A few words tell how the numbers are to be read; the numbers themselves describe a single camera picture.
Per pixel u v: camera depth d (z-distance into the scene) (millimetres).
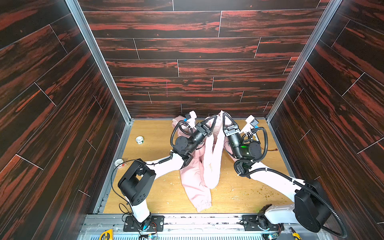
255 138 1070
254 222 729
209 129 633
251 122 599
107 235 690
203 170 720
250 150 532
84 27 719
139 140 1046
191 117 665
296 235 692
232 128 608
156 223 735
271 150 1023
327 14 685
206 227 729
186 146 574
